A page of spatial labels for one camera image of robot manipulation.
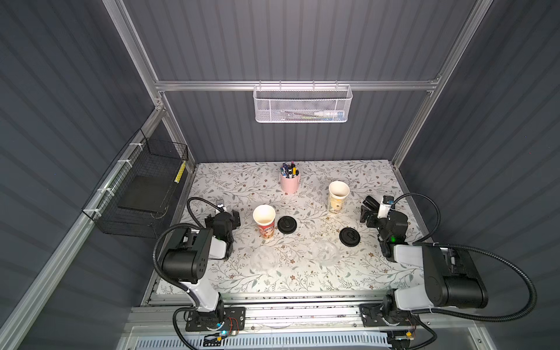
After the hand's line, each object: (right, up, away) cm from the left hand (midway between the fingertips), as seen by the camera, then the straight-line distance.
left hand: (224, 213), depth 95 cm
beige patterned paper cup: (+50, +10, -1) cm, 51 cm away
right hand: (+66, +3, -4) cm, 66 cm away
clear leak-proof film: (+18, -18, -7) cm, 26 cm away
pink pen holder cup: (+29, +12, +10) cm, 33 cm away
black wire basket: (-23, +7, -25) cm, 34 cm away
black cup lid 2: (+54, -10, -4) cm, 55 cm away
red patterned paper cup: (+19, 0, -12) cm, 23 cm away
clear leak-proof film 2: (+43, -16, -6) cm, 47 cm away
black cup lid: (+28, -5, 0) cm, 28 cm away
